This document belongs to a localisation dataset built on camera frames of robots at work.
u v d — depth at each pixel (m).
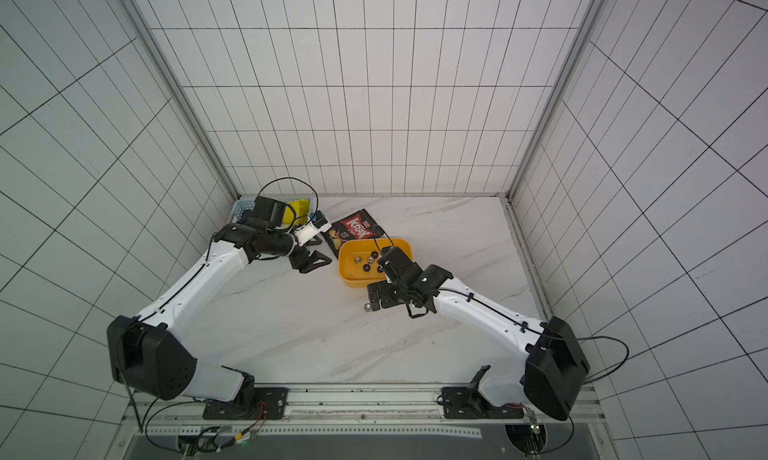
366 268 0.98
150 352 0.41
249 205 1.10
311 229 0.70
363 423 0.71
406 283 0.59
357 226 1.10
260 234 0.58
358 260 0.99
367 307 0.89
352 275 0.97
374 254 1.01
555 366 0.40
